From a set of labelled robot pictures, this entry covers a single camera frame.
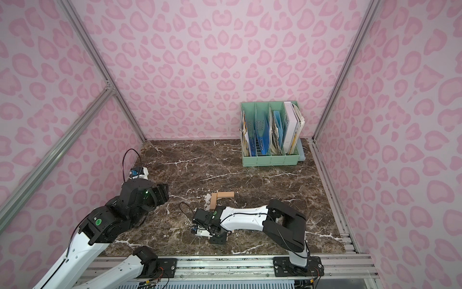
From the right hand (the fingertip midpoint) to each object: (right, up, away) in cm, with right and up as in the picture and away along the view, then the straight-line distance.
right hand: (219, 235), depth 82 cm
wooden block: (+2, +16, +13) cm, 20 cm away
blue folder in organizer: (+26, +45, +35) cm, 63 cm away
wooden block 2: (-4, +13, +10) cm, 17 cm away
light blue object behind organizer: (+47, +39, +26) cm, 66 cm away
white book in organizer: (+37, +51, +13) cm, 64 cm away
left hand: (-20, +25, -14) cm, 35 cm away
